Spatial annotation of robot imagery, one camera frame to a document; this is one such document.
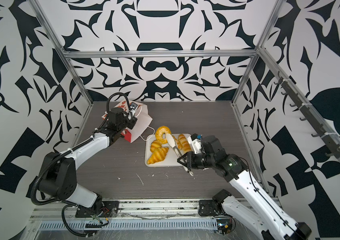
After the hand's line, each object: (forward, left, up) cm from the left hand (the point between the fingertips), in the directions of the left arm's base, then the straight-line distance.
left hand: (132, 109), depth 87 cm
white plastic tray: (-21, -22, -23) cm, 38 cm away
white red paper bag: (0, -4, -1) cm, 4 cm away
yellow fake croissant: (-21, -14, -16) cm, 30 cm away
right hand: (-32, -25, 0) cm, 41 cm away
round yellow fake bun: (-15, -16, -2) cm, 22 cm away
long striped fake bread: (-13, -30, -18) cm, 38 cm away
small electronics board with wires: (-54, -46, -22) cm, 74 cm away
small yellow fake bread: (-13, -12, -18) cm, 25 cm away
